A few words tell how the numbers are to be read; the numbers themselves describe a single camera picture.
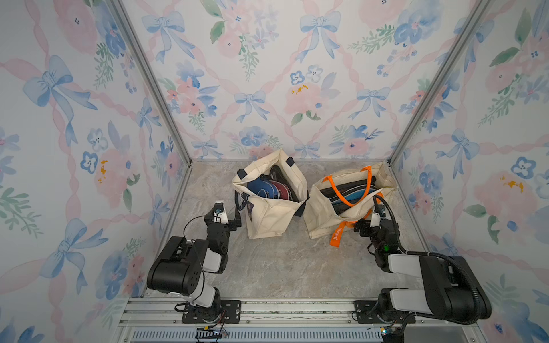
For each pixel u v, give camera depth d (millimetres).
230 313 746
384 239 700
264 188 902
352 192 854
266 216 820
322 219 856
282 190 904
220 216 765
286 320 732
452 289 435
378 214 772
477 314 395
